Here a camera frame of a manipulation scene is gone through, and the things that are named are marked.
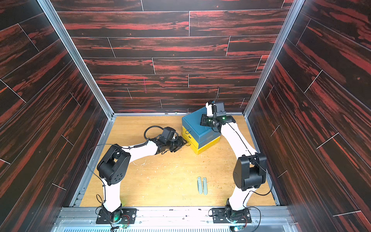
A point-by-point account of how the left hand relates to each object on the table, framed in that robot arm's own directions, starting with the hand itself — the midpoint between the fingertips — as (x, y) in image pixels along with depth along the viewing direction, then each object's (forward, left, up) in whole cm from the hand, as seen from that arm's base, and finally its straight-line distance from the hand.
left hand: (187, 144), depth 93 cm
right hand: (+10, -11, +12) cm, 20 cm away
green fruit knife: (-23, -7, -8) cm, 26 cm away
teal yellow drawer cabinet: (-4, -6, +13) cm, 14 cm away
